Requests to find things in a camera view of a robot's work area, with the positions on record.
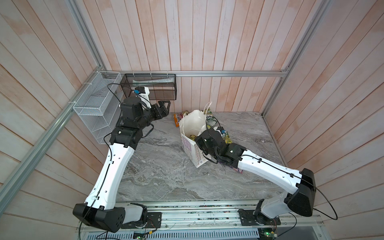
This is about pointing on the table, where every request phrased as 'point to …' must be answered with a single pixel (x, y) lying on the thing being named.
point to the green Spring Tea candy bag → (227, 139)
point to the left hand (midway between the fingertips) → (165, 107)
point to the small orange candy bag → (177, 117)
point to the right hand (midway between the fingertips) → (192, 136)
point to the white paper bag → (191, 124)
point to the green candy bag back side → (211, 121)
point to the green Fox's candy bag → (207, 111)
